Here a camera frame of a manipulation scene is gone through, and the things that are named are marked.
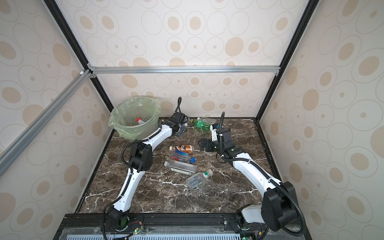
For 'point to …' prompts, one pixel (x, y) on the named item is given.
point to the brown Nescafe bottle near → (186, 148)
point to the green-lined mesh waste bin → (124, 118)
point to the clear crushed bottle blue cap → (182, 156)
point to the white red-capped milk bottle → (140, 121)
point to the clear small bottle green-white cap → (196, 180)
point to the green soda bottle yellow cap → (202, 123)
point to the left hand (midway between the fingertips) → (179, 123)
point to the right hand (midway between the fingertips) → (206, 141)
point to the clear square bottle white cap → (181, 167)
